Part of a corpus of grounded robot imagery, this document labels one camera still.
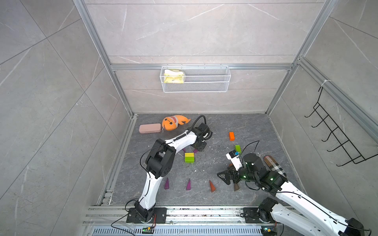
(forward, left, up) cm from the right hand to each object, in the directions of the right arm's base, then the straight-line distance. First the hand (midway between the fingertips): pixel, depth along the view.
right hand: (224, 171), depth 76 cm
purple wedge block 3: (-3, +31, -11) cm, 33 cm away
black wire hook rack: (-3, -50, +20) cm, 54 cm away
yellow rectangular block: (+17, +19, -12) cm, 28 cm away
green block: (+21, -15, -12) cm, 28 cm away
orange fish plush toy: (+39, +31, -4) cm, 50 cm away
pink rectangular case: (+38, +53, -10) cm, 66 cm away
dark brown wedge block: (-4, -8, -12) cm, 15 cm away
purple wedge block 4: (-3, +19, -13) cm, 23 cm away
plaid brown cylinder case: (+7, -33, -10) cm, 35 cm away
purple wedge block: (+20, +22, -12) cm, 32 cm away
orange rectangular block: (+31, -12, -11) cm, 35 cm away
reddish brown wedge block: (-4, +5, -12) cm, 14 cm away
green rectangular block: (+12, +18, -10) cm, 25 cm away
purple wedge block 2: (+20, +14, -13) cm, 27 cm away
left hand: (+23, +11, -9) cm, 27 cm away
